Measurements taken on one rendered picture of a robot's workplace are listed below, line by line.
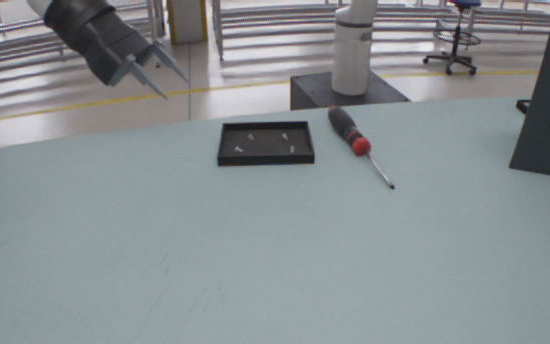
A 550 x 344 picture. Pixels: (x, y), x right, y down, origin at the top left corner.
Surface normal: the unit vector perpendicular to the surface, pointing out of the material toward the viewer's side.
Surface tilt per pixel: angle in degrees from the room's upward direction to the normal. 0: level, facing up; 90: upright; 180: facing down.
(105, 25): 54
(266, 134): 0
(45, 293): 0
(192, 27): 90
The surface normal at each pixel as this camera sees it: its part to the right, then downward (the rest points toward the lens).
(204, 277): -0.03, -0.82
